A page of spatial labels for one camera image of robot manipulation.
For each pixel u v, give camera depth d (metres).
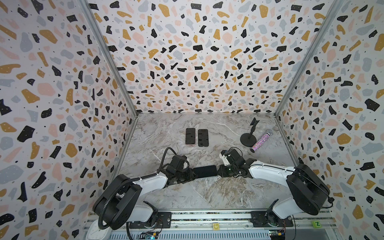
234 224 0.73
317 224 0.72
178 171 0.73
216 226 0.71
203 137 1.14
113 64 0.90
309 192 0.44
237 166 0.69
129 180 0.48
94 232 0.67
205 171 0.85
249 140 1.05
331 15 0.74
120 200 0.42
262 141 1.02
